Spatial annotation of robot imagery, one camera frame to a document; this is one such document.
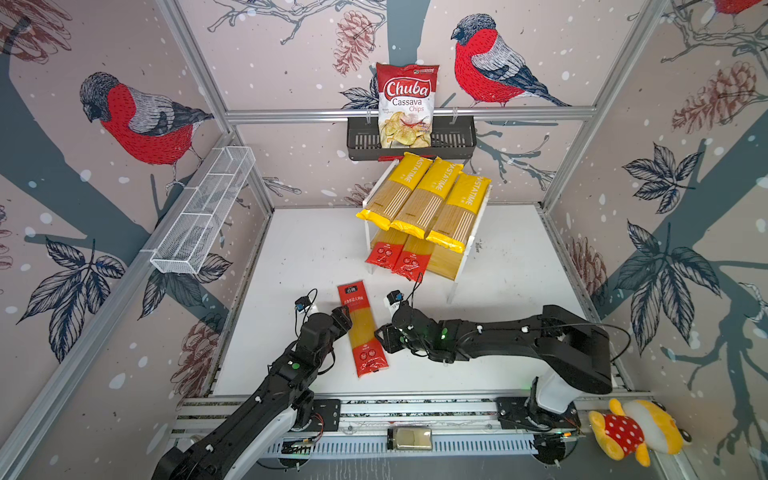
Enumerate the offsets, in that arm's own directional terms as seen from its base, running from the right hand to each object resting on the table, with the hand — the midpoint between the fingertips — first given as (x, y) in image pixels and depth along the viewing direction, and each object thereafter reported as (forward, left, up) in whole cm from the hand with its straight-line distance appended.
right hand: (374, 341), depth 81 cm
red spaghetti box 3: (+23, -3, +13) cm, 27 cm away
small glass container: (-21, -10, -2) cm, 24 cm away
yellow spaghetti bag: (+34, -8, +30) cm, 46 cm away
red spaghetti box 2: (+19, -11, +13) cm, 26 cm away
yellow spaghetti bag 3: (+17, -20, +30) cm, 40 cm away
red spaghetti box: (-3, +2, -3) cm, 4 cm away
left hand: (+7, +10, +3) cm, 12 cm away
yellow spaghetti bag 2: (+23, -12, +30) cm, 39 cm away
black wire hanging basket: (+56, -22, +29) cm, 67 cm away
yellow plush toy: (-17, -62, -2) cm, 64 cm away
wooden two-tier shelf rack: (+29, 0, +30) cm, 42 cm away
